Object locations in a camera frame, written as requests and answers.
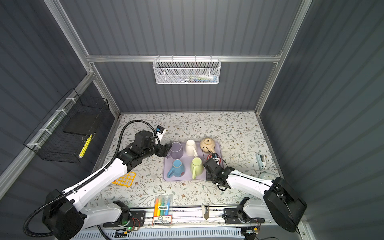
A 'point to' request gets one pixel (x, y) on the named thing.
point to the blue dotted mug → (178, 169)
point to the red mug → (209, 157)
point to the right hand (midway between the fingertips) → (212, 174)
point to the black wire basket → (65, 133)
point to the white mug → (190, 149)
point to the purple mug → (176, 151)
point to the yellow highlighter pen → (85, 147)
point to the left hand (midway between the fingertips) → (166, 142)
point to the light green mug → (197, 168)
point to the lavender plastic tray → (185, 161)
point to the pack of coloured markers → (163, 210)
